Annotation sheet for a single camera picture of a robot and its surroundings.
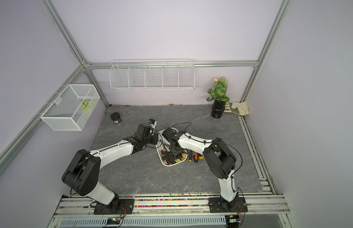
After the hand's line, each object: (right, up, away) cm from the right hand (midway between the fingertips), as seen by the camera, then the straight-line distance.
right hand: (178, 147), depth 93 cm
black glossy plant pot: (+29, +27, +13) cm, 42 cm away
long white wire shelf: (-19, +50, +6) cm, 54 cm away
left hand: (-14, +8, -2) cm, 16 cm away
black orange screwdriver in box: (-7, -5, -6) cm, 11 cm away
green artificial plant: (+26, +37, -1) cm, 46 cm away
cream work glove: (+52, +28, +26) cm, 65 cm away
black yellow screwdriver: (+8, -4, -3) cm, 9 cm away
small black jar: (-49, +20, +16) cm, 55 cm away
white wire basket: (-63, +24, -11) cm, 68 cm away
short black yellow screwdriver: (+15, -5, -4) cm, 16 cm away
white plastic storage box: (-6, -3, -2) cm, 7 cm away
